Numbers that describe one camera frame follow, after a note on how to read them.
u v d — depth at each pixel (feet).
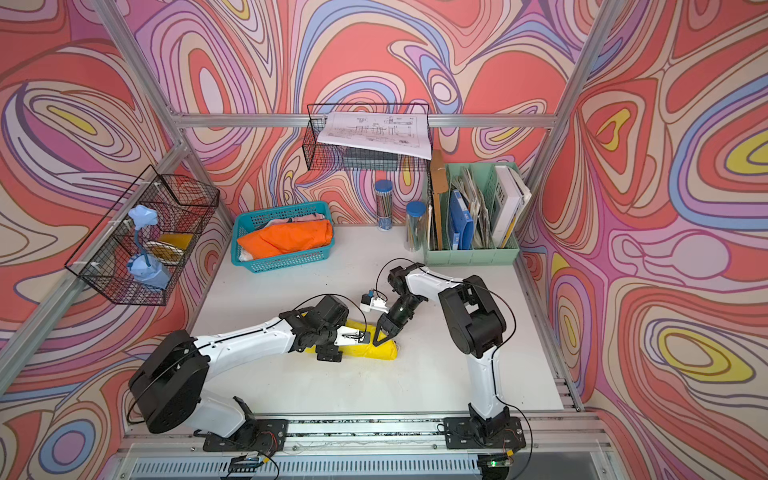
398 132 2.73
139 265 2.16
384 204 3.65
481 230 3.25
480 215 3.08
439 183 2.97
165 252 2.36
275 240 3.27
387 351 2.70
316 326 2.20
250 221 3.76
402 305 2.62
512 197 3.07
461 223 3.13
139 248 2.46
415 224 3.33
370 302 2.71
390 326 2.57
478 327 1.76
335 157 3.33
